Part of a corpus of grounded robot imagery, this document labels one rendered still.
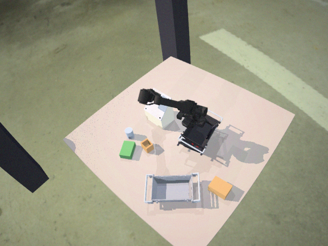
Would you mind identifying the green rectangular block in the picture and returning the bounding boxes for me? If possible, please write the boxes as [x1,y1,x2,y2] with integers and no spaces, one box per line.
[119,141,136,159]

